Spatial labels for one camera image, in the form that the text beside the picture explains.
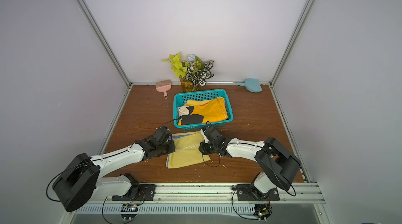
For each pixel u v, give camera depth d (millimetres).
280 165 432
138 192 688
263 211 696
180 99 1030
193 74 924
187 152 832
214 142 679
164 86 1192
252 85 1224
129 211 720
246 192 726
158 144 683
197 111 971
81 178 417
